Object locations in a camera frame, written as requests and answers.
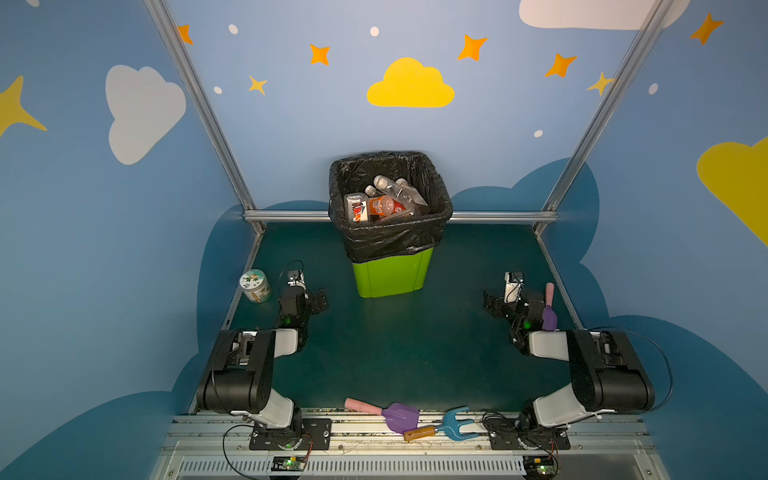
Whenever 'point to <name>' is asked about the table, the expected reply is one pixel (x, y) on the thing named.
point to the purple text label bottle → (409, 194)
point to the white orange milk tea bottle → (384, 206)
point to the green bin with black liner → (391, 255)
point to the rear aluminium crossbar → (455, 216)
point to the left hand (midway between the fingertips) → (309, 290)
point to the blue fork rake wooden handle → (451, 427)
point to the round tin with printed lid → (255, 286)
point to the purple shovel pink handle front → (399, 416)
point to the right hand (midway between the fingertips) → (501, 288)
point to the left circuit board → (289, 463)
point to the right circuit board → (540, 466)
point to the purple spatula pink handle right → (549, 316)
